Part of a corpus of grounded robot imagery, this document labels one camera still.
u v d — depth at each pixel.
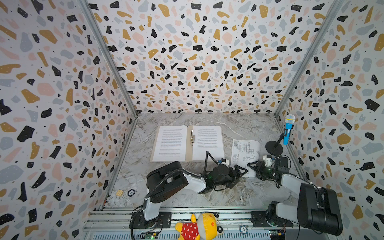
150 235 0.70
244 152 0.97
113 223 0.73
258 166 0.81
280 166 0.72
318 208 0.44
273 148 1.00
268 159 0.86
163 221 0.73
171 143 1.03
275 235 0.71
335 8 0.72
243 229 0.72
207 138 1.07
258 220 0.73
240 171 0.75
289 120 0.83
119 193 0.81
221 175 0.65
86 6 0.69
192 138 1.06
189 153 0.99
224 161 0.82
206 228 0.65
